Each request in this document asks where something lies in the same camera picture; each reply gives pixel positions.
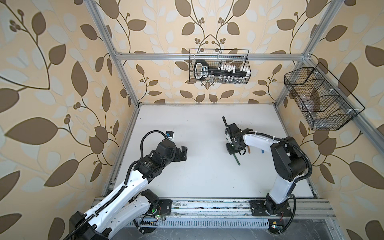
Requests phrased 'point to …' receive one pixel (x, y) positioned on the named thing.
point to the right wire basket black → (325, 104)
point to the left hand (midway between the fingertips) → (181, 148)
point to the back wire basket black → (222, 79)
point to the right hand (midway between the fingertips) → (232, 151)
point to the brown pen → (249, 151)
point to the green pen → (236, 159)
